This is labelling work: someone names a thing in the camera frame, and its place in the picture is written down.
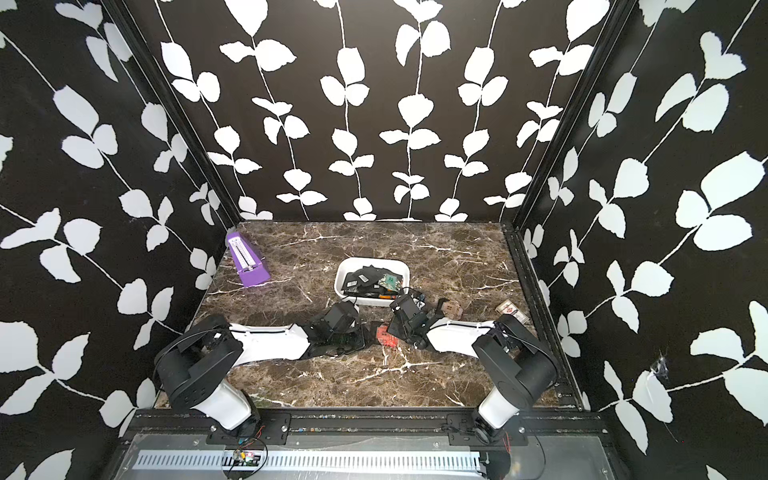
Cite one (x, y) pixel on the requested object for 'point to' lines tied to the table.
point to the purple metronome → (250, 269)
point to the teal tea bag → (391, 282)
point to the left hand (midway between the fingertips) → (378, 338)
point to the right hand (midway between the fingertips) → (388, 321)
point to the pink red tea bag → (385, 338)
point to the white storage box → (371, 281)
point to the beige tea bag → (452, 310)
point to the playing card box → (508, 307)
